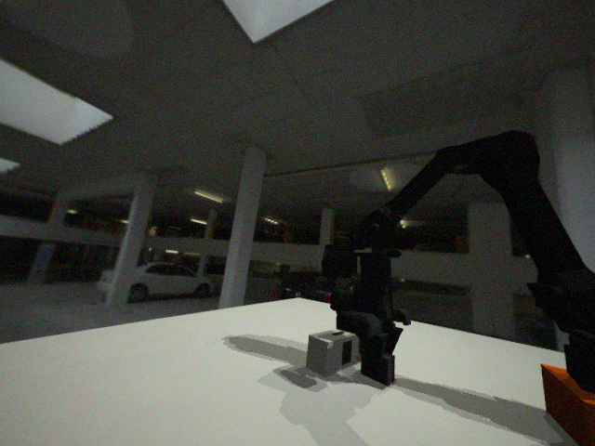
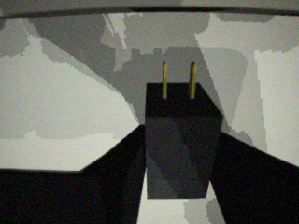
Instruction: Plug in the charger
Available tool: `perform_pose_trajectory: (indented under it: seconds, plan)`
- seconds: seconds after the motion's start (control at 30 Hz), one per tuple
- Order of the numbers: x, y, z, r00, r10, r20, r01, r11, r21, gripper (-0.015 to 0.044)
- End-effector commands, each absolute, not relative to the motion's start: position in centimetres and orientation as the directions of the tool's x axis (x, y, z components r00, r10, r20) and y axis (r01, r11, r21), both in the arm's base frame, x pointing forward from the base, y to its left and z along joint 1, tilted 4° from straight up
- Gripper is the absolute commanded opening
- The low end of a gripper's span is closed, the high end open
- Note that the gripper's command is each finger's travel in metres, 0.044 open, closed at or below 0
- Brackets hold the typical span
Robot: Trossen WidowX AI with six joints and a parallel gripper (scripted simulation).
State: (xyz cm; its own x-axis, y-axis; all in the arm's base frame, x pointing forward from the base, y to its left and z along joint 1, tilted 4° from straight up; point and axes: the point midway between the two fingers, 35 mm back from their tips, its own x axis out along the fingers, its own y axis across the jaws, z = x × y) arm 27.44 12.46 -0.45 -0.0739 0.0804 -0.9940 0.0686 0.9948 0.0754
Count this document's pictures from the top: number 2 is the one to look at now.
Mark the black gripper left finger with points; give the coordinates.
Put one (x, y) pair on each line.
(107, 191)

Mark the black two-prong plug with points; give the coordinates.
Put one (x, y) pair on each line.
(182, 131)

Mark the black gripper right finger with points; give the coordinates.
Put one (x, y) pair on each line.
(253, 187)

